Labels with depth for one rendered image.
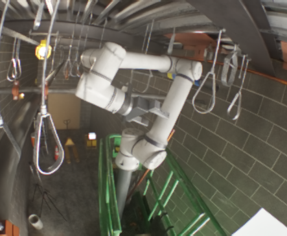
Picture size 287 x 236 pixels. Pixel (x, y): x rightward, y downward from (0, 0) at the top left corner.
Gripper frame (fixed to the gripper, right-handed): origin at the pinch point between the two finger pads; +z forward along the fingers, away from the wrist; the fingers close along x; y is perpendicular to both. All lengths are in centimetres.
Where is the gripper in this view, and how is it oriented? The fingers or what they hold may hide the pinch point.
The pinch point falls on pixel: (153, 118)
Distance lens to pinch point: 60.2
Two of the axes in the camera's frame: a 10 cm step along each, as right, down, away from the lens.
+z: 7.8, 3.6, 5.1
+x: 6.1, -2.4, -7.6
